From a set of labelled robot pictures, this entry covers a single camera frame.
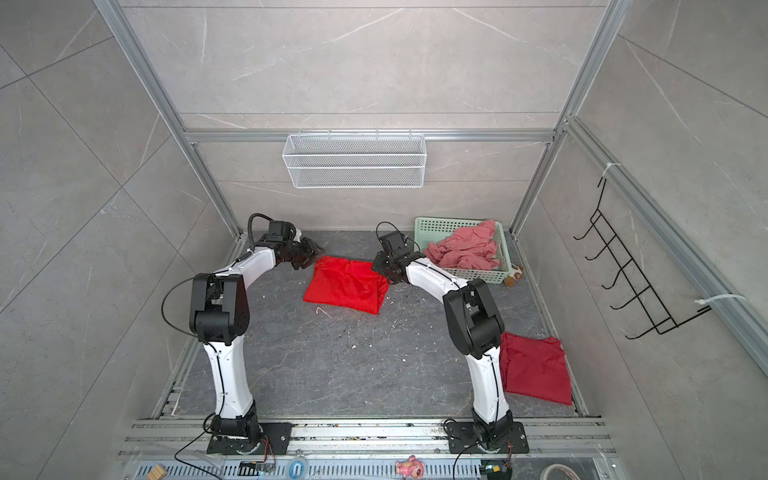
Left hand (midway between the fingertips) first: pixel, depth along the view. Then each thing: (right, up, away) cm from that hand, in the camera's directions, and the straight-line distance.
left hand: (323, 245), depth 102 cm
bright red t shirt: (+8, -13, -2) cm, 16 cm away
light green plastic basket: (+39, +7, +16) cm, 42 cm away
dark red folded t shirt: (+65, -36, -19) cm, 76 cm away
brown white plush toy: (+68, -10, +2) cm, 69 cm away
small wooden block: (-31, -55, -34) cm, 71 cm away
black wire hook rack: (+79, -14, -36) cm, 88 cm away
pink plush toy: (+28, -53, -35) cm, 69 cm away
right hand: (+19, -6, -3) cm, 20 cm away
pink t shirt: (+55, 0, +8) cm, 55 cm away
